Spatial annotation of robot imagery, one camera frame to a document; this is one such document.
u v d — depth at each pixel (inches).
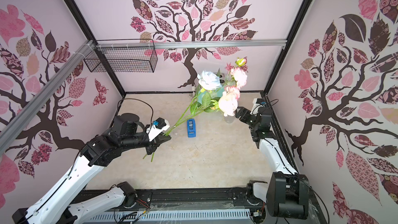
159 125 20.3
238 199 28.7
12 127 19.9
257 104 29.1
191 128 37.6
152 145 21.3
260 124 24.9
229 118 40.7
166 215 27.5
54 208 14.6
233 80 19.5
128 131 18.9
